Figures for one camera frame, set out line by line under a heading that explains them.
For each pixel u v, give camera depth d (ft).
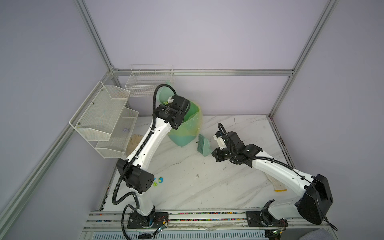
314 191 1.37
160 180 2.83
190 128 2.77
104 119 2.58
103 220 2.46
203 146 2.87
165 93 2.39
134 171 1.43
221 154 2.30
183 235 2.30
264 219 2.14
